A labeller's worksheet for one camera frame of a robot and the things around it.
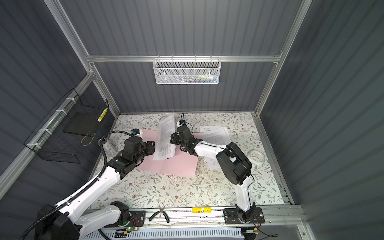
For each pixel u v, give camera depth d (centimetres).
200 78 92
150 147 81
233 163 55
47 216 38
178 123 86
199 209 75
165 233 71
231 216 72
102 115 81
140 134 72
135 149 61
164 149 95
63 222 38
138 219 72
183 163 84
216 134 108
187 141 72
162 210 76
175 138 82
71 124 75
